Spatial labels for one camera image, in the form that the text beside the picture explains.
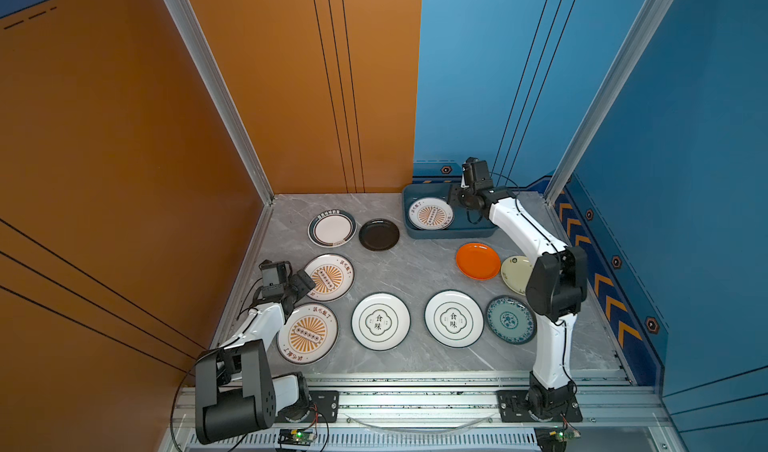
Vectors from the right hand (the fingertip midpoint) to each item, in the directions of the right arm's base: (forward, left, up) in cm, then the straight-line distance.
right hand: (452, 193), depth 96 cm
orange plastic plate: (-15, -9, -17) cm, 25 cm away
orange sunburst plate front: (-39, +44, -18) cm, 61 cm away
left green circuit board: (-63, +43, -20) cm, 78 cm away
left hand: (-24, +49, -14) cm, 56 cm away
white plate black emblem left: (-35, +23, -18) cm, 46 cm away
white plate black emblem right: (-34, +2, -18) cm, 39 cm away
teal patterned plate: (-35, -15, -19) cm, 42 cm away
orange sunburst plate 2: (+7, +5, -17) cm, 19 cm away
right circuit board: (-63, -19, -21) cm, 69 cm away
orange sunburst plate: (-20, +39, -18) cm, 48 cm away
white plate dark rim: (0, +42, -17) cm, 45 cm away
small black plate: (-3, +25, -17) cm, 30 cm away
